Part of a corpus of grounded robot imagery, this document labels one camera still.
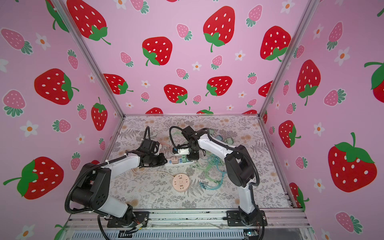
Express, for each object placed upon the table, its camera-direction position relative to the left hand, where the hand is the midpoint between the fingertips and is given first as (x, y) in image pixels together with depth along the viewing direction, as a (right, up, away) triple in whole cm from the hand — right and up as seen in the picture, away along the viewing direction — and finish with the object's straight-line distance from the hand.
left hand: (167, 160), depth 92 cm
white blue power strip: (+2, -2, +1) cm, 2 cm away
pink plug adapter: (+6, +1, -3) cm, 7 cm away
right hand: (+14, +4, -1) cm, 15 cm away
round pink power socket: (+10, -11, -8) cm, 17 cm away
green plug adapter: (+11, +2, -4) cm, 12 cm away
